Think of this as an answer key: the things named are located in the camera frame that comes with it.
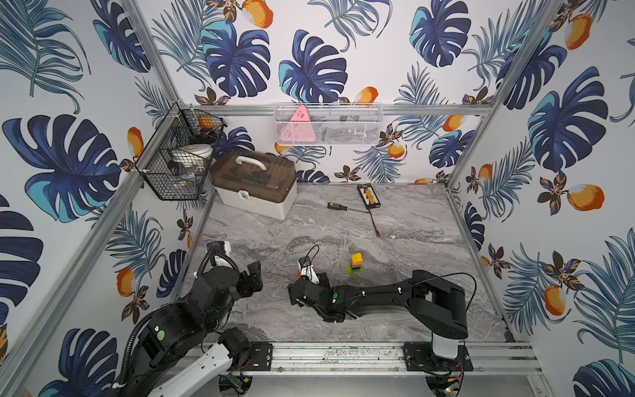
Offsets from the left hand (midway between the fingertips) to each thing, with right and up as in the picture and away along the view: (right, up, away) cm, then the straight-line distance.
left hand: (246, 263), depth 64 cm
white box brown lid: (-5, +24, +30) cm, 39 cm away
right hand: (+12, -10, +20) cm, 26 cm away
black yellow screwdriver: (+29, +15, +46) cm, 56 cm away
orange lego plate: (+13, -5, +10) cm, 17 cm away
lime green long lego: (+30, -8, +27) cm, 42 cm away
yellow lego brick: (+32, -3, +22) cm, 39 cm away
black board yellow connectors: (+42, +20, +50) cm, 68 cm away
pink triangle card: (+12, +43, +25) cm, 52 cm away
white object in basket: (-20, +34, +17) cm, 43 cm away
